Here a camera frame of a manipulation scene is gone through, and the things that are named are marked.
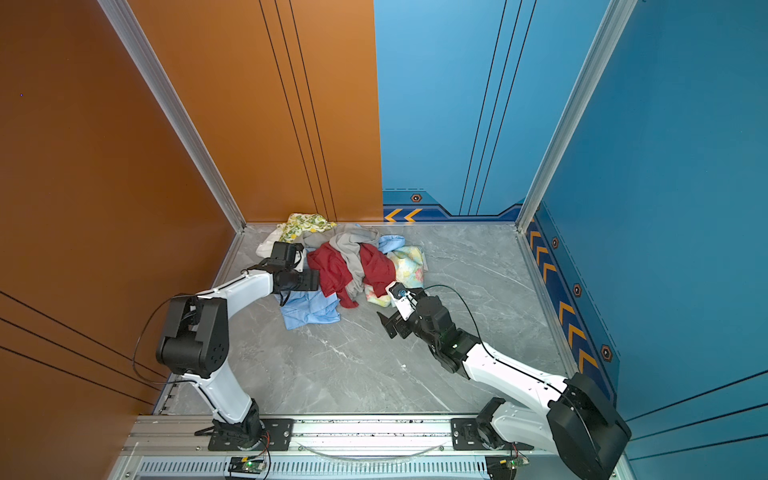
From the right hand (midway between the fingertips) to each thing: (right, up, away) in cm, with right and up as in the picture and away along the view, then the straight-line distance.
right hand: (390, 301), depth 80 cm
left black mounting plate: (-28, -32, -7) cm, 43 cm away
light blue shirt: (-25, -4, +13) cm, 29 cm away
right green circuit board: (+30, -36, -11) cm, 48 cm away
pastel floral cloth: (+6, +9, +17) cm, 20 cm away
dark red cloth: (-4, +7, +14) cm, 16 cm away
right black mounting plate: (+19, -32, -8) cm, 37 cm away
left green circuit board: (-35, -37, -9) cm, 52 cm away
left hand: (-28, +5, +18) cm, 33 cm away
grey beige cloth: (-15, +17, +16) cm, 28 cm away
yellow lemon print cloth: (-38, +22, +32) cm, 54 cm away
